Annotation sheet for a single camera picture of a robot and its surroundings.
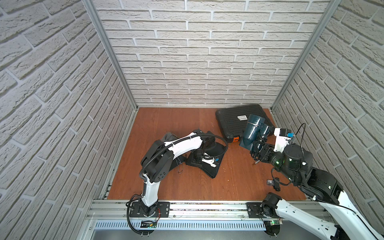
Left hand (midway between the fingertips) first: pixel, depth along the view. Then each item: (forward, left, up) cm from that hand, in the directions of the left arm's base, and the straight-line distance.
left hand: (199, 162), depth 86 cm
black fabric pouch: (-1, -9, +12) cm, 15 cm away
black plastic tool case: (+30, -24, +3) cm, 39 cm away
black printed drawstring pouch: (+12, +18, +8) cm, 23 cm away
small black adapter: (-12, -42, -2) cm, 43 cm away
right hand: (-4, -24, +28) cm, 37 cm away
